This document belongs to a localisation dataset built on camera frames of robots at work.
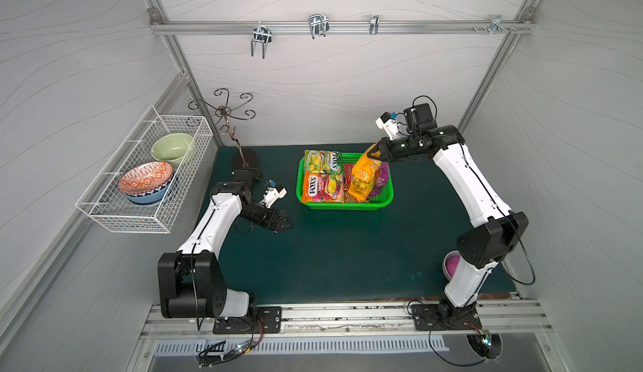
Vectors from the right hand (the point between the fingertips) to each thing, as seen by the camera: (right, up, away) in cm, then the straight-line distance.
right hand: (368, 153), depth 77 cm
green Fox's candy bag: (-15, -2, +21) cm, 26 cm away
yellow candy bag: (-1, -7, 0) cm, 7 cm away
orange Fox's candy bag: (-16, -12, +14) cm, 25 cm away
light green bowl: (-59, +1, -4) cm, 60 cm away
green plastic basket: (+6, -17, +13) cm, 22 cm away
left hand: (-28, -23, +3) cm, 37 cm away
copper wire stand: (-51, +16, +11) cm, 54 cm away
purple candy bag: (+8, -9, +18) cm, 22 cm away
